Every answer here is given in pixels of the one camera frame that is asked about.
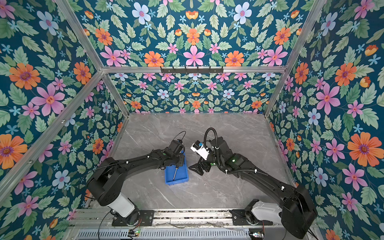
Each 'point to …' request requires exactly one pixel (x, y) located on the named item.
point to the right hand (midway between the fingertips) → (194, 158)
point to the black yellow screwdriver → (176, 168)
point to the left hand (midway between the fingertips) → (184, 156)
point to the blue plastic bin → (181, 176)
